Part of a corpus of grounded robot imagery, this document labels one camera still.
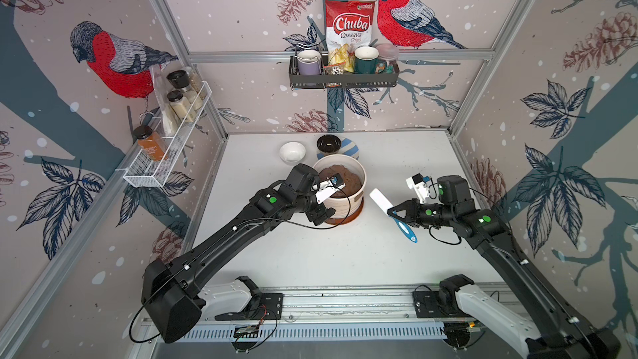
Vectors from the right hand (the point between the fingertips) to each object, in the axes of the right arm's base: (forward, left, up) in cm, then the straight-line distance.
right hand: (389, 209), depth 71 cm
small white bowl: (+38, +36, -19) cm, 56 cm away
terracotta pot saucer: (+6, +9, -19) cm, 22 cm away
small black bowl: (+41, +20, -17) cm, 48 cm away
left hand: (+5, +17, 0) cm, 18 cm away
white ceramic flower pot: (+5, +11, -6) cm, 14 cm away
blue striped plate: (+42, +10, -20) cm, 48 cm away
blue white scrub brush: (+4, +3, 0) cm, 4 cm away
